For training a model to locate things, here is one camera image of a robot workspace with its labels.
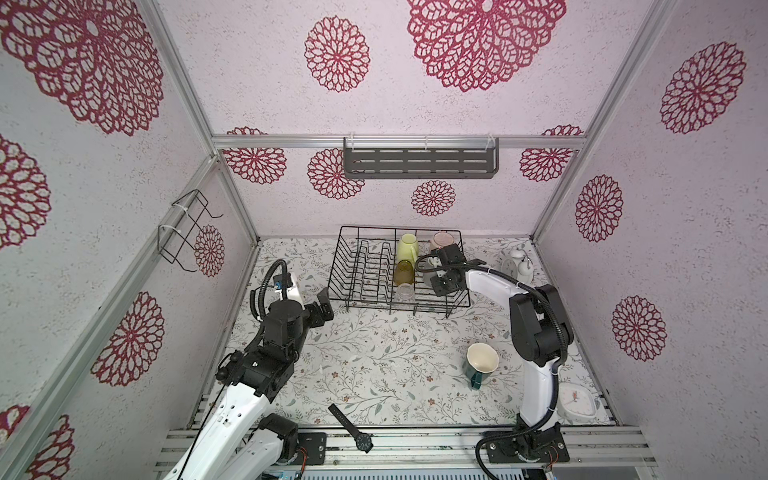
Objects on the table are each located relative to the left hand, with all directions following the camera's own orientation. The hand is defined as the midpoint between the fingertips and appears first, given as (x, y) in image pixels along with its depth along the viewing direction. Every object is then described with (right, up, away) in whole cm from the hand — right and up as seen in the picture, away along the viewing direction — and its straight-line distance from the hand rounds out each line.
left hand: (310, 298), depth 75 cm
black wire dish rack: (+17, +8, +31) cm, 36 cm away
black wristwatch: (+14, -36, -1) cm, 38 cm away
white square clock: (+69, -28, +3) cm, 74 cm away
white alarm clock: (+62, +8, +22) cm, 67 cm away
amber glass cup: (+26, +6, +25) cm, 36 cm away
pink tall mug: (+39, +17, +28) cm, 51 cm away
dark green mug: (+46, -19, +9) cm, 51 cm away
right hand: (+39, +3, +26) cm, 47 cm away
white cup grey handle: (+31, +8, +6) cm, 33 cm away
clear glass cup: (+26, 0, +23) cm, 35 cm away
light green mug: (+27, +14, +28) cm, 41 cm away
